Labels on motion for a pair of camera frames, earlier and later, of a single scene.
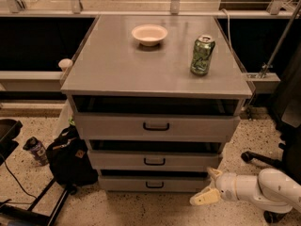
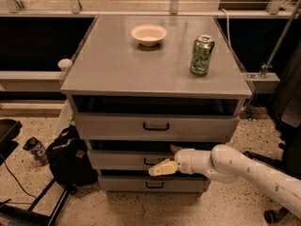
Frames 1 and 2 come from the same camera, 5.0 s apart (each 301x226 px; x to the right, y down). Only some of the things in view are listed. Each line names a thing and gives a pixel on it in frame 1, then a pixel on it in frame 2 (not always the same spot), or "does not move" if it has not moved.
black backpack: (70, 161) does not move
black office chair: (286, 116) does not move
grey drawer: (151, 160) does not move
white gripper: (228, 183) → (183, 161)
